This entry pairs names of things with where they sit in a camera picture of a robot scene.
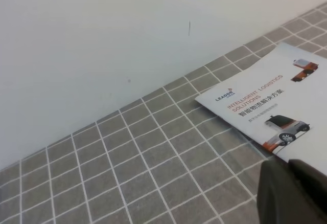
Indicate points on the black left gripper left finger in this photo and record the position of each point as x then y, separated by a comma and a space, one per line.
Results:
282, 199

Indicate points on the white product catalogue book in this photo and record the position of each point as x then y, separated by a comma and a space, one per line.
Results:
279, 102

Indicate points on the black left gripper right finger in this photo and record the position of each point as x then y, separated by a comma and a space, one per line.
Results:
312, 180

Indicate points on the grey checked tablecloth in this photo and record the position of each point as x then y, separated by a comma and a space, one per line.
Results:
161, 159

